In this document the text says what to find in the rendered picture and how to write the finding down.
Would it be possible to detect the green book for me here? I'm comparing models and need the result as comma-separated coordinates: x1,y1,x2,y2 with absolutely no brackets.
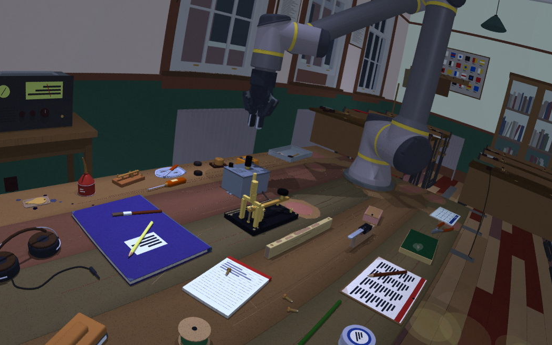
398,228,440,265

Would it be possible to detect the green rod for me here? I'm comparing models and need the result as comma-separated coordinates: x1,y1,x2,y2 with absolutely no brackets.
296,299,344,345

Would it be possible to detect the wooden wire spool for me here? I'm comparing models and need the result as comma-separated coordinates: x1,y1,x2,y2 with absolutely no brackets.
177,316,213,345

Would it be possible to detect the wooden bookcase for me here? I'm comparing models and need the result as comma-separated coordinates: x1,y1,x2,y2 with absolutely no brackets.
490,72,552,169

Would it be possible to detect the brass plate on grey card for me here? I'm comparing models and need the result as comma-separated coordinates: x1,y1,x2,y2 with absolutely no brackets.
21,195,52,209

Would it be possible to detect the white lined notepad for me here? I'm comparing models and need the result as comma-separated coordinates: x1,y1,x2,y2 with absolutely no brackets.
182,256,272,320

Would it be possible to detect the white code sheet red edge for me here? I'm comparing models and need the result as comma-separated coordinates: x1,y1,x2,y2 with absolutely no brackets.
340,256,428,325

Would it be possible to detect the white round protractor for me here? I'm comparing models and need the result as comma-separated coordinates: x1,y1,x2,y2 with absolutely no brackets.
154,164,187,179

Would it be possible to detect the brown pen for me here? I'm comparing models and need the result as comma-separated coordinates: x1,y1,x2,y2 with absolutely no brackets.
111,208,163,218

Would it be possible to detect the brass morse key lever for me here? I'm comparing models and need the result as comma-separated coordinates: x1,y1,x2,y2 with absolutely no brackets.
239,171,282,229

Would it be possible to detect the blue book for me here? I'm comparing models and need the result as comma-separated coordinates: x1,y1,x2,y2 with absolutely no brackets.
71,194,213,286

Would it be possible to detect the grey shallow tray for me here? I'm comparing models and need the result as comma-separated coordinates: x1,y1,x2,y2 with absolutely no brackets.
267,145,314,164

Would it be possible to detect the white wall notice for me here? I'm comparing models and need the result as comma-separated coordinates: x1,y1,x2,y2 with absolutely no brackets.
349,26,368,50
276,0,303,23

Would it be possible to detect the grey oscillator box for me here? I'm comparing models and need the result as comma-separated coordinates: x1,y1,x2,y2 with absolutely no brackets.
221,162,271,198

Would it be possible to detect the black radio receiver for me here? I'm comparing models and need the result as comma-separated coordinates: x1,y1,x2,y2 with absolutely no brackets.
0,71,75,135

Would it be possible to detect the pink wooden rack block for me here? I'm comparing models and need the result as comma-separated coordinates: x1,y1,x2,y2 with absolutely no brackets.
363,205,385,227

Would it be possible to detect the small wooden switch block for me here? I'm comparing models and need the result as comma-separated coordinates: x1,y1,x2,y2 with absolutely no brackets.
111,169,146,188

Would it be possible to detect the green pendant lamp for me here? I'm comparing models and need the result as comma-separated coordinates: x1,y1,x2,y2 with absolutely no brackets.
480,0,508,34

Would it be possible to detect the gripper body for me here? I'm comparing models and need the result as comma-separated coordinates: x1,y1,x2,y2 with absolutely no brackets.
243,70,280,117

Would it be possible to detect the yellow pencil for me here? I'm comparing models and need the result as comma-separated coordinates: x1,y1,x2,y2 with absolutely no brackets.
128,219,155,258

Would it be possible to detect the white framed window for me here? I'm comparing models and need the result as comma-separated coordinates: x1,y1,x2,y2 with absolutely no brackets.
293,0,354,89
169,0,270,78
355,18,393,96

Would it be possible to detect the signal flags poster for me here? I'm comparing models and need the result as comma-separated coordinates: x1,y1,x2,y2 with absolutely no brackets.
441,47,491,100

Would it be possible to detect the blue white round tin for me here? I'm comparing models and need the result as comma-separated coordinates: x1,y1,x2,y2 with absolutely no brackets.
338,324,377,345

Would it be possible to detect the wooden folding ruler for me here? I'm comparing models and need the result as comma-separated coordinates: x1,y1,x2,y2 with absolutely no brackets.
264,216,334,260

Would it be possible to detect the orange handled screwdriver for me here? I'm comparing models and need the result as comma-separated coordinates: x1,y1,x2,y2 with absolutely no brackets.
147,176,188,192

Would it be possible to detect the wooden side table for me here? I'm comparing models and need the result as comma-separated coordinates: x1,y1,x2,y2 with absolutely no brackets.
0,113,99,198

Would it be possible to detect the black morse key base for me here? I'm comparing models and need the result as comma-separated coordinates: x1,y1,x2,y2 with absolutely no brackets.
223,203,300,237

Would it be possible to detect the white chart card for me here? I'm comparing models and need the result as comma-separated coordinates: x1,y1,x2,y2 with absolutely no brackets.
429,206,462,226

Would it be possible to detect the orange wooden block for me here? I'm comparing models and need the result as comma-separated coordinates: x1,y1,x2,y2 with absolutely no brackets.
44,311,110,345

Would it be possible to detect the red oil can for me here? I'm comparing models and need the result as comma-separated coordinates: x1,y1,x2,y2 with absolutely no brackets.
77,157,97,198

